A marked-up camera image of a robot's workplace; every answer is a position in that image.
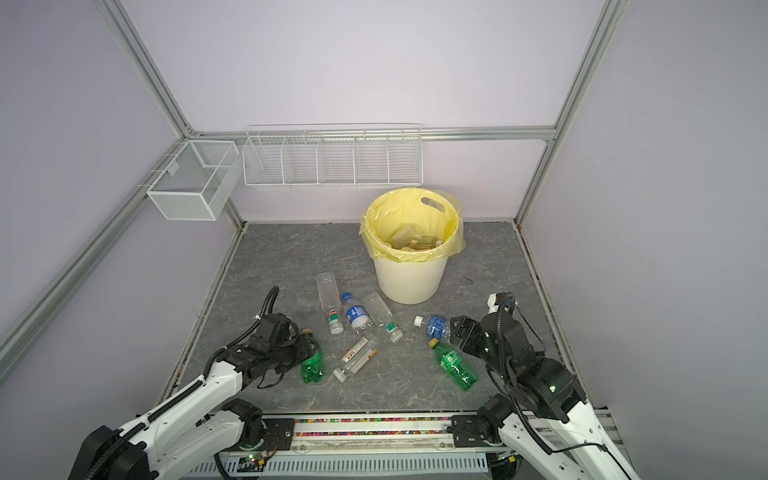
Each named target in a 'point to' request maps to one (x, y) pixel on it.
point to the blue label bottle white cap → (436, 327)
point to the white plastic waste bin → (412, 282)
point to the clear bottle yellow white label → (357, 358)
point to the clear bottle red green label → (330, 299)
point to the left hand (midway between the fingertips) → (312, 353)
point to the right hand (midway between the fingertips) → (465, 327)
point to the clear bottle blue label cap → (357, 314)
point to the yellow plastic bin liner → (436, 214)
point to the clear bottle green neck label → (382, 315)
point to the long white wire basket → (333, 155)
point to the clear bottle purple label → (424, 243)
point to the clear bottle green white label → (404, 235)
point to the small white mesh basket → (198, 179)
